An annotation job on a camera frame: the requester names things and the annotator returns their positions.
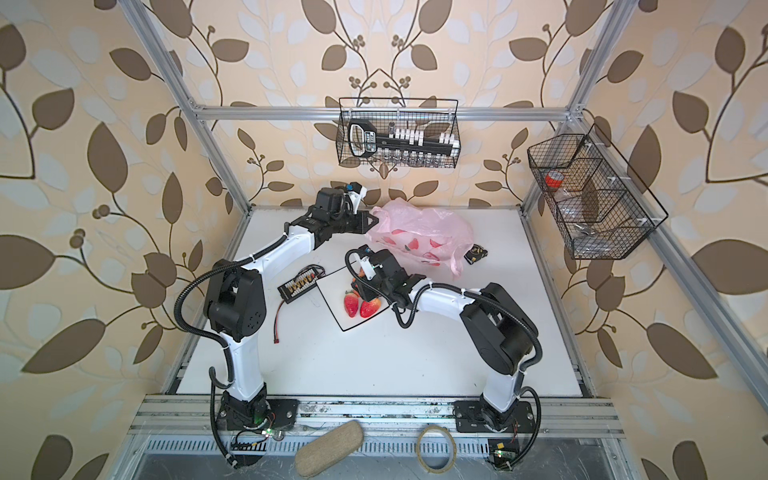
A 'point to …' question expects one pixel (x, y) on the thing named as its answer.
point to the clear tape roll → (452, 456)
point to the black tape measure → (474, 254)
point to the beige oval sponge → (330, 447)
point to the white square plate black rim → (333, 288)
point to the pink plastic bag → (432, 236)
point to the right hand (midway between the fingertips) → (360, 281)
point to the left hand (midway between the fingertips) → (380, 216)
